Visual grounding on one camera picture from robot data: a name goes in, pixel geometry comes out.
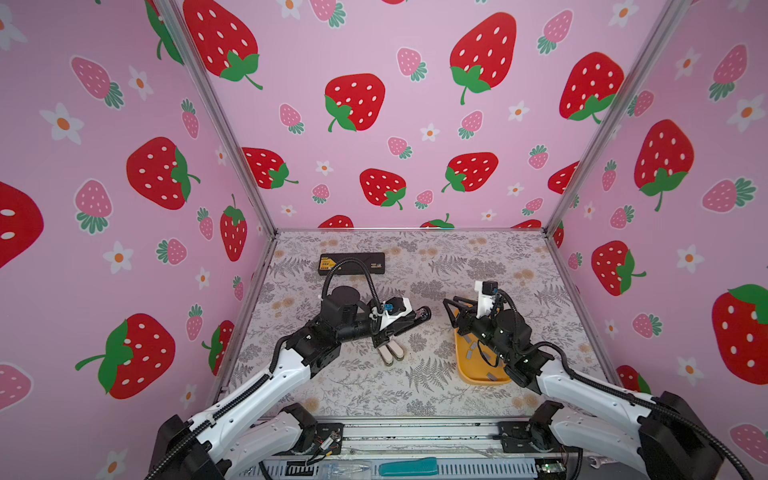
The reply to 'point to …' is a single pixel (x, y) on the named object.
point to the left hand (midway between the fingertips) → (407, 312)
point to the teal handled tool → (422, 466)
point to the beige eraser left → (386, 354)
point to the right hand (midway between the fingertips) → (448, 300)
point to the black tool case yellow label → (374, 263)
